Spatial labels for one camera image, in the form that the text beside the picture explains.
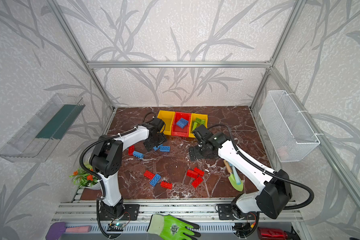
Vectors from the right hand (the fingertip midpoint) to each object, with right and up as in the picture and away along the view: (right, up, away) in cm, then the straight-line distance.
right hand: (198, 150), depth 79 cm
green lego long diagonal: (-1, +12, +23) cm, 26 cm away
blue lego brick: (-13, +14, +29) cm, 35 cm away
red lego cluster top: (+1, -14, +6) cm, 15 cm away
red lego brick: (-28, -15, +5) cm, 32 cm away
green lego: (+5, +15, +26) cm, 30 cm away
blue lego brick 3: (-24, -17, +3) cm, 30 cm away
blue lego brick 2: (-37, -5, +12) cm, 39 cm away
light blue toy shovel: (+23, -18, +4) cm, 29 cm away
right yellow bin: (-2, +18, +28) cm, 34 cm away
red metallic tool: (+32, -35, -13) cm, 49 cm away
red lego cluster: (-3, -15, +5) cm, 16 cm away
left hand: (-22, +3, +18) cm, 29 cm away
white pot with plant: (-54, -12, -10) cm, 56 cm away
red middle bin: (-13, +9, +21) cm, 26 cm away
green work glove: (-15, -34, -10) cm, 39 cm away
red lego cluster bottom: (-1, -18, +3) cm, 18 cm away
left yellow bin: (-21, +18, +32) cm, 43 cm away
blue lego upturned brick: (-21, -2, +17) cm, 27 cm away
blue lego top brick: (-9, +15, +30) cm, 35 cm away
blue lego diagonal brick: (-27, -2, +16) cm, 31 cm away
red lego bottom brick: (-18, -19, +1) cm, 26 cm away
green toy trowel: (+19, -17, +5) cm, 27 cm away
